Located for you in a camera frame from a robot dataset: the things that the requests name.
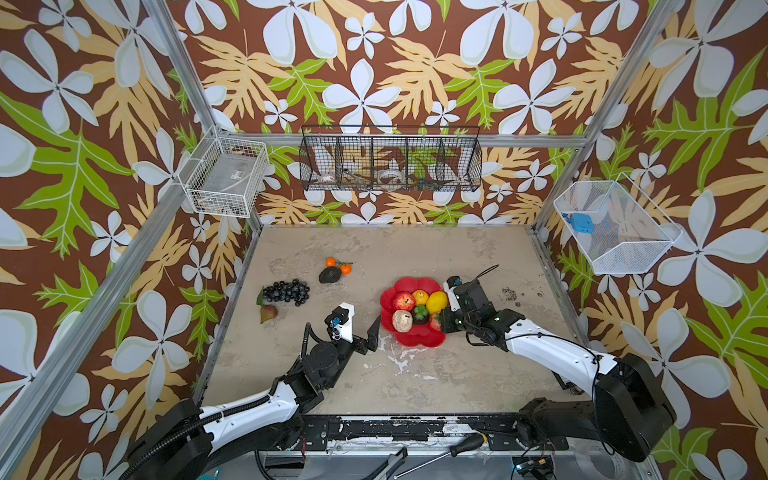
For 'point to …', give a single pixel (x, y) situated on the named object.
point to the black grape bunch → (297, 292)
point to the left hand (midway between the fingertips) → (362, 309)
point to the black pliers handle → (392, 463)
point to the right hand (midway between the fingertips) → (437, 314)
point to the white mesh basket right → (618, 229)
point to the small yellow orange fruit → (420, 297)
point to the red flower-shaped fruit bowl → (419, 335)
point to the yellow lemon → (436, 301)
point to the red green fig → (267, 312)
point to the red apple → (404, 301)
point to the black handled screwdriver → (466, 445)
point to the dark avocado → (329, 275)
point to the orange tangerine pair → (345, 267)
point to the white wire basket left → (223, 176)
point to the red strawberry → (435, 321)
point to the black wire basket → (338, 158)
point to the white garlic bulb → (402, 321)
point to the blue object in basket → (583, 223)
